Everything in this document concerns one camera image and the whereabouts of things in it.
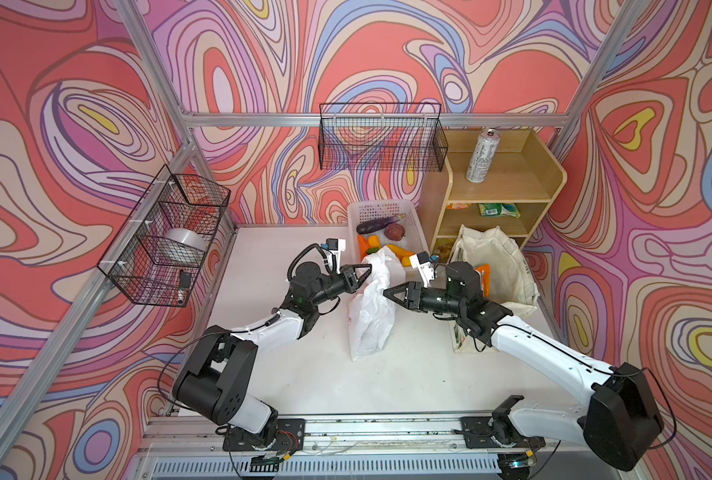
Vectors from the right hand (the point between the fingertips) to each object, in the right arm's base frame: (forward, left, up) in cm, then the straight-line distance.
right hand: (388, 300), depth 74 cm
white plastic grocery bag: (-1, +4, -4) cm, 6 cm away
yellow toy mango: (+36, +1, -17) cm, 40 cm away
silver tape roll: (+12, +50, +12) cm, 53 cm away
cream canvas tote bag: (+7, -36, -6) cm, 37 cm away
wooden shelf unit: (+35, -38, +10) cm, 53 cm away
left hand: (+8, +2, +3) cm, 9 cm away
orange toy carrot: (+32, +5, -16) cm, 36 cm away
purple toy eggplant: (+44, +2, -17) cm, 47 cm away
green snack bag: (+35, -40, -2) cm, 54 cm away
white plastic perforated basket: (+45, -8, -16) cm, 48 cm away
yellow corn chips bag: (+30, -24, -15) cm, 41 cm away
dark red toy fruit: (+39, -7, -16) cm, 42 cm away
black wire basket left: (+9, +54, +13) cm, 56 cm away
